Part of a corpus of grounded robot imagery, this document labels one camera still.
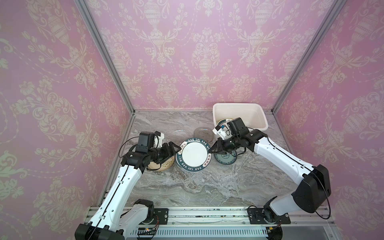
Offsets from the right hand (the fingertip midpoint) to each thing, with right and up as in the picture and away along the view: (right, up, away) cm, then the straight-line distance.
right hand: (210, 151), depth 75 cm
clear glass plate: (0, +7, +31) cm, 32 cm away
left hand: (-16, 0, -1) cm, 16 cm away
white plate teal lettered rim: (-8, -3, +1) cm, 8 cm away
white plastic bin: (+33, +21, +30) cm, 49 cm away
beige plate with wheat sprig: (-26, -11, +17) cm, 33 cm away
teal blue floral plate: (+12, -8, +20) cm, 25 cm away
